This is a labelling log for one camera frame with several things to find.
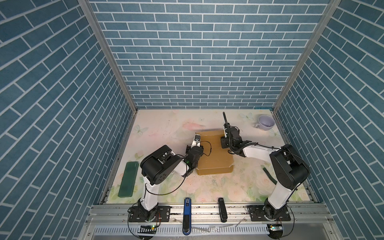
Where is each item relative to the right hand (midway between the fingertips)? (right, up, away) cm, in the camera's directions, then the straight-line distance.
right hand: (222, 136), depth 97 cm
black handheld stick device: (-4, -36, -22) cm, 42 cm away
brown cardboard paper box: (-5, -14, -3) cm, 15 cm away
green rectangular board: (-56, -27, -17) cm, 64 cm away
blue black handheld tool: (-21, -37, -28) cm, 51 cm away
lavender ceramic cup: (+34, +9, +14) cm, 38 cm away
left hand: (-17, -3, -1) cm, 17 cm away
